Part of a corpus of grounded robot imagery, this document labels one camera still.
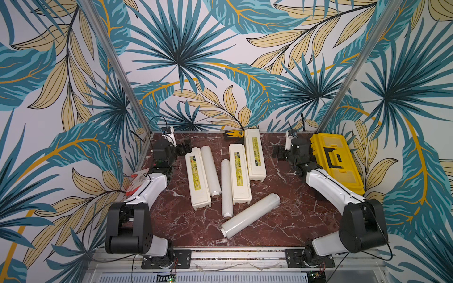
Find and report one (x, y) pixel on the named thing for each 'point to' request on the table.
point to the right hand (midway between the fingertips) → (283, 145)
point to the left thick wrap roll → (213, 178)
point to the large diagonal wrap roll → (268, 205)
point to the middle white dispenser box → (240, 174)
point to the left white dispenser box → (197, 183)
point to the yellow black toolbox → (332, 153)
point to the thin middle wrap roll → (226, 189)
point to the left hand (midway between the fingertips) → (181, 139)
